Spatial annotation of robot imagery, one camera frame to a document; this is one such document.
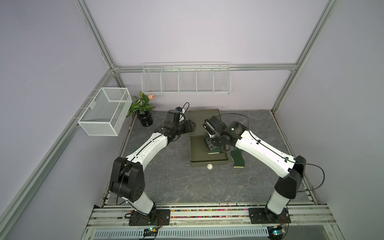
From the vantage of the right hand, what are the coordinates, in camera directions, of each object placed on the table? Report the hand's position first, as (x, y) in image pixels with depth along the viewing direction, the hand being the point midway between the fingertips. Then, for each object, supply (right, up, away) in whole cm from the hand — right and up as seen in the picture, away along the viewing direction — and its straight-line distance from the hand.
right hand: (211, 141), depth 77 cm
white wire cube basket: (-59, +15, +6) cm, 61 cm away
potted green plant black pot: (-42, +19, +15) cm, 48 cm away
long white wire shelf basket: (+2, +41, +26) cm, 49 cm away
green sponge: (+2, -3, -11) cm, 12 cm away
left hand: (-9, +8, +8) cm, 15 cm away
